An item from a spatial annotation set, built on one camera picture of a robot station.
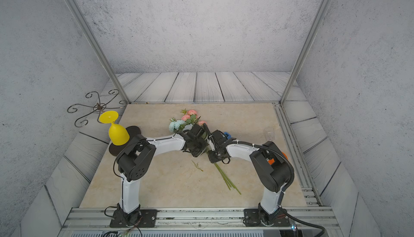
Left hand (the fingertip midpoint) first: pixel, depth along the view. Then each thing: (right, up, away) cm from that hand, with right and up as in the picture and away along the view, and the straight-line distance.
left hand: (211, 150), depth 94 cm
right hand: (+1, -3, -2) cm, 4 cm away
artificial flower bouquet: (-16, +16, +10) cm, 25 cm away
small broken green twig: (-8, -8, -4) cm, 12 cm away
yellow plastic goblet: (-43, +11, -19) cm, 48 cm away
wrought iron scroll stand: (-53, +24, -18) cm, 61 cm away
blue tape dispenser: (+11, +8, +3) cm, 14 cm away
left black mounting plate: (-29, -25, -22) cm, 44 cm away
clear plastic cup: (+35, +9, +5) cm, 37 cm away
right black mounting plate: (+20, -25, -22) cm, 39 cm away
